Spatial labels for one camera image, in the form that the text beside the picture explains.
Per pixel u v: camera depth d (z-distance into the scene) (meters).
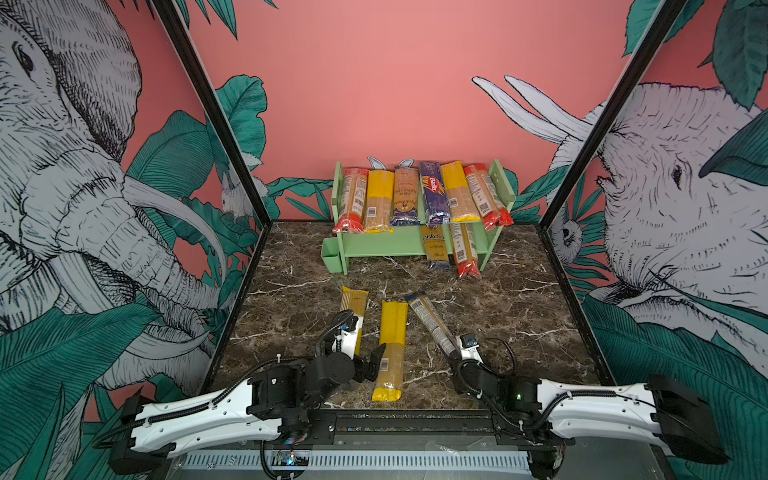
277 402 0.48
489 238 0.98
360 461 0.70
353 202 0.83
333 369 0.51
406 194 0.87
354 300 0.96
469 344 0.71
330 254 1.04
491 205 0.83
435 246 0.93
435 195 0.84
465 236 0.95
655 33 0.72
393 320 0.91
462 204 0.85
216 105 0.87
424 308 0.93
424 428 0.75
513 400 0.59
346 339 0.59
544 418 0.54
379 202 0.84
